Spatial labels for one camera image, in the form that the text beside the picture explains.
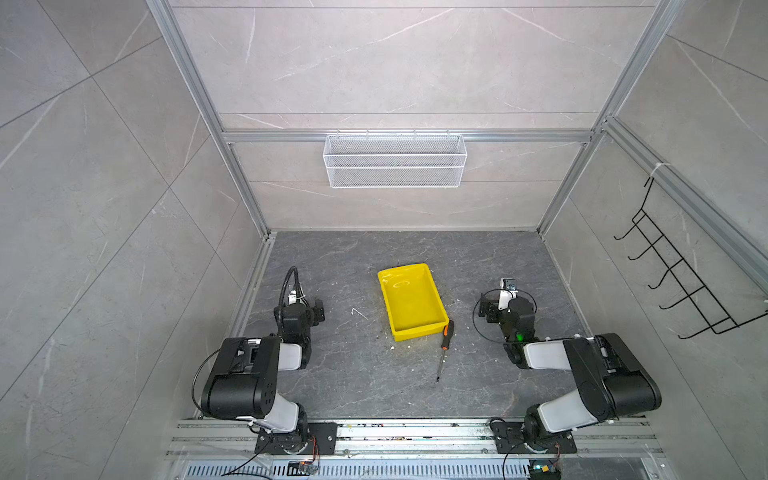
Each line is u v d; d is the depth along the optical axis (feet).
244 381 1.47
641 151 2.47
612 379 1.49
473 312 3.23
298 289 2.52
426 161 3.30
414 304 3.21
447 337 2.96
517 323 2.32
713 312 1.99
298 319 2.40
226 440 2.45
